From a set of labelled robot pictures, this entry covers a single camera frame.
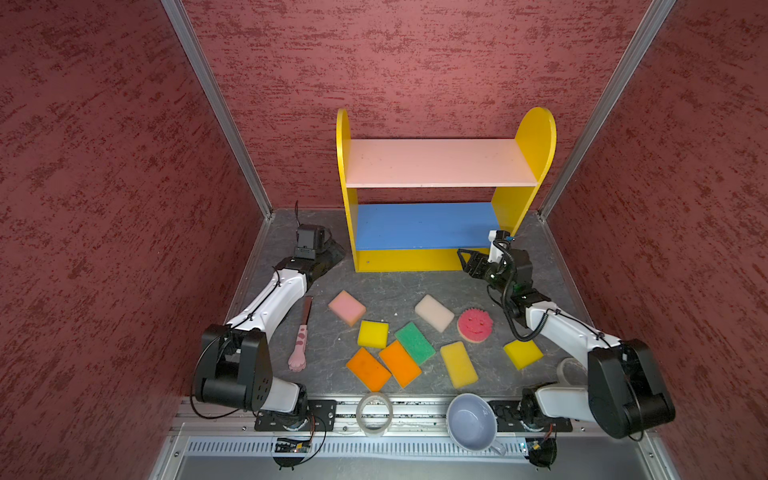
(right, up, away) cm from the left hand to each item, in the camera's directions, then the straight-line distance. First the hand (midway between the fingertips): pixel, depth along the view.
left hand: (340, 256), depth 89 cm
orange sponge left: (+11, -32, -8) cm, 35 cm away
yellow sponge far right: (+54, -28, -6) cm, 61 cm away
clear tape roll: (+10, -41, -19) cm, 46 cm away
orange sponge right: (+18, -30, -8) cm, 36 cm away
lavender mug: (+36, -42, -16) cm, 57 cm away
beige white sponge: (+29, -18, +3) cm, 34 cm away
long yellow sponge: (+35, -30, -8) cm, 46 cm away
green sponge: (+22, -24, -4) cm, 32 cm away
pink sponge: (+2, -16, +3) cm, 17 cm away
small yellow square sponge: (+10, -23, -2) cm, 26 cm away
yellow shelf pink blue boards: (+24, +19, +26) cm, 40 cm away
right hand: (+37, 0, -2) cm, 37 cm away
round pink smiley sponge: (+41, -21, -2) cm, 46 cm away
